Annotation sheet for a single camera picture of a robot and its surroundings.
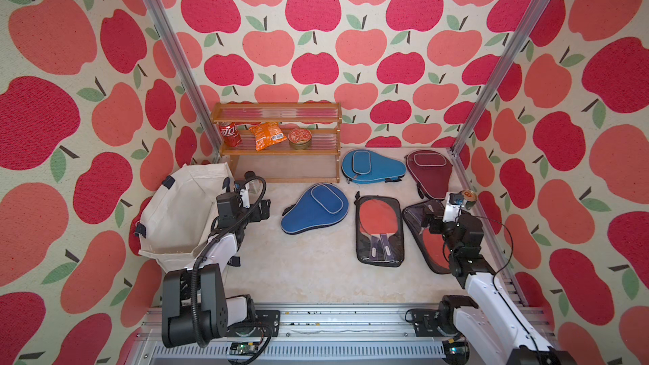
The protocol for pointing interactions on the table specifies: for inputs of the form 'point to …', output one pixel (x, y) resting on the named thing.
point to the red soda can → (230, 133)
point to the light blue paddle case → (366, 166)
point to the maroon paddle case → (432, 171)
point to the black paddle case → (430, 245)
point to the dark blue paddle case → (321, 206)
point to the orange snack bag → (267, 133)
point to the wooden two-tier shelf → (280, 142)
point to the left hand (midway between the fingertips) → (257, 204)
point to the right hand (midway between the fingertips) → (443, 211)
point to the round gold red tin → (299, 138)
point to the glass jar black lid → (248, 175)
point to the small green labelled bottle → (471, 197)
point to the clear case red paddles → (379, 231)
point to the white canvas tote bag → (177, 215)
